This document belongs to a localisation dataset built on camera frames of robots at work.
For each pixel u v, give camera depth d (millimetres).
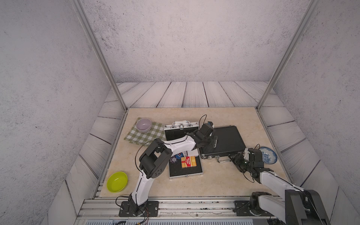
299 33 790
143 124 1070
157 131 1044
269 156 909
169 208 742
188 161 867
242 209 718
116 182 825
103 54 890
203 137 727
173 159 890
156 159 514
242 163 790
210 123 843
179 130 790
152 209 733
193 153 905
